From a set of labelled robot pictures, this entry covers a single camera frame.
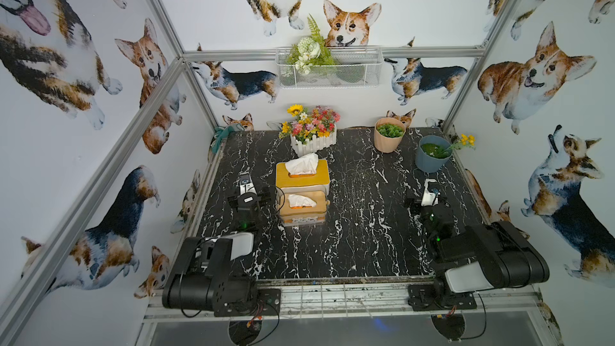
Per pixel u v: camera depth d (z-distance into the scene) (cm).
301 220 85
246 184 75
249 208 67
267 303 74
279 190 90
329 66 84
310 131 102
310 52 79
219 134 121
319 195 92
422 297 73
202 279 43
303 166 93
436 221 69
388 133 103
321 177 93
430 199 78
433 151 103
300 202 86
